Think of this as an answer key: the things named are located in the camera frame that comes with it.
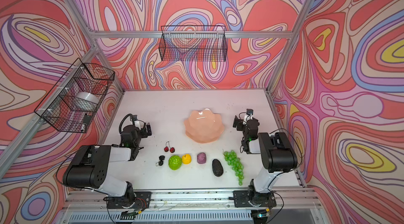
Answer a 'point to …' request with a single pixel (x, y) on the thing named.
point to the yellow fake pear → (186, 159)
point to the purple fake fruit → (201, 158)
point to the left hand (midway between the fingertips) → (142, 122)
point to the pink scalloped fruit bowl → (203, 126)
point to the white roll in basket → (86, 101)
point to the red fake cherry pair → (171, 149)
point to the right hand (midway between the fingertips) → (244, 119)
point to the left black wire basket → (71, 103)
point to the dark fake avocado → (217, 168)
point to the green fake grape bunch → (233, 160)
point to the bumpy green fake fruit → (174, 162)
